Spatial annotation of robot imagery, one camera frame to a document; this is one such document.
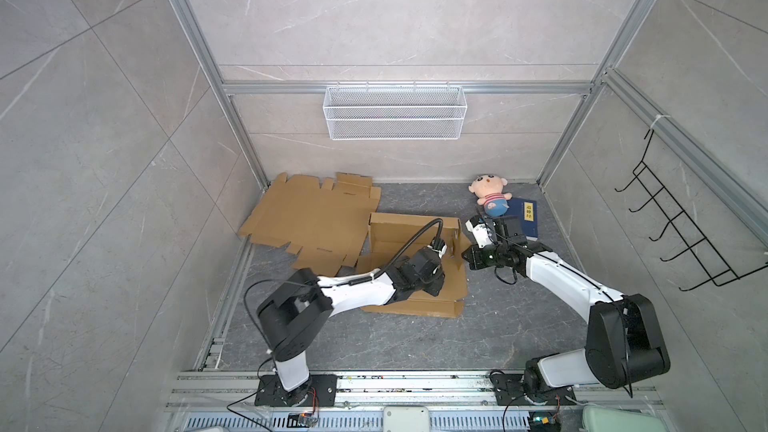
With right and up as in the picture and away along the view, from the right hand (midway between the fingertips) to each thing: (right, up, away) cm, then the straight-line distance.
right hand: (464, 252), depth 90 cm
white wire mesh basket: (-21, +46, +11) cm, 52 cm away
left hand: (-8, -4, -4) cm, 10 cm away
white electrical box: (-19, -36, -21) cm, 46 cm away
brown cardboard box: (-24, +6, +7) cm, 25 cm away
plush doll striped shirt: (+15, +20, +20) cm, 32 cm away
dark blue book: (+29, +12, +20) cm, 37 cm away
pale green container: (+28, -35, -22) cm, 50 cm away
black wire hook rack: (+44, +7, -26) cm, 51 cm away
